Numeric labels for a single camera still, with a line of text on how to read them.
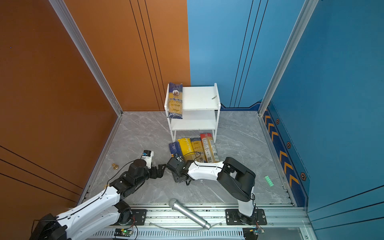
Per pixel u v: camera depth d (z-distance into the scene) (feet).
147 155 2.42
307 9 2.30
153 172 2.43
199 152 3.07
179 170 2.20
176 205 2.44
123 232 2.32
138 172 2.08
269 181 2.72
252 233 2.29
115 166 2.93
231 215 2.39
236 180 1.54
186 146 3.17
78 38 2.60
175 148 3.16
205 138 3.32
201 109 2.54
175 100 2.51
